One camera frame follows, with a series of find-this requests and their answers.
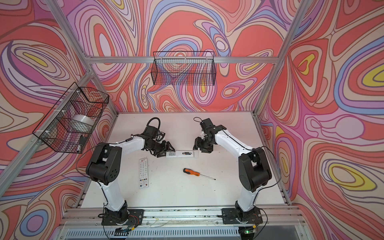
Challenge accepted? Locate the white remote control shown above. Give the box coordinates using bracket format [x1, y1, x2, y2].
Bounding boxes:
[166, 150, 199, 159]
[139, 158, 149, 189]

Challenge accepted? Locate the small black item in basket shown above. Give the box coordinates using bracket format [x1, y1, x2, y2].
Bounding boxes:
[79, 135, 87, 148]

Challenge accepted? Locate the black wire basket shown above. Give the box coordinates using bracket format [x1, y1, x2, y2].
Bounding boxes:
[151, 51, 217, 86]
[33, 83, 110, 154]

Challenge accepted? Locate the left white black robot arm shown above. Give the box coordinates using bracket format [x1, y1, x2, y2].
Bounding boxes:
[86, 117, 175, 218]

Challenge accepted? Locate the aluminium front rail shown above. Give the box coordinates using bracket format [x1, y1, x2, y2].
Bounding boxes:
[59, 205, 307, 228]

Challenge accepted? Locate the black wire basket left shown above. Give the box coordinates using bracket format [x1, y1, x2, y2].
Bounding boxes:
[33, 83, 110, 154]

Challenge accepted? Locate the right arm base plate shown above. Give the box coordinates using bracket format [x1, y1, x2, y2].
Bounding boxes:
[218, 207, 264, 226]

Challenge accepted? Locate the black wire basket back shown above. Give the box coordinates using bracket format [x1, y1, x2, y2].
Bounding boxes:
[151, 51, 217, 86]

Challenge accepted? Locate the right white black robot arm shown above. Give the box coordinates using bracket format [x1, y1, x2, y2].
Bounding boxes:
[194, 117, 272, 218]

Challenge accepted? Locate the white tape roll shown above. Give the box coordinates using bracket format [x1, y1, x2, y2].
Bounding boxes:
[72, 115, 95, 126]

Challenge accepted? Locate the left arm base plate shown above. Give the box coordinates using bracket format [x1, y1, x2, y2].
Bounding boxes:
[102, 208, 145, 227]

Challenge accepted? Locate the orange black screwdriver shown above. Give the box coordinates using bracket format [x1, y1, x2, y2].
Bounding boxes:
[183, 168, 216, 181]

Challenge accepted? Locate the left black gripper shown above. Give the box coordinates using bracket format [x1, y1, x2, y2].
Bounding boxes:
[147, 140, 176, 158]

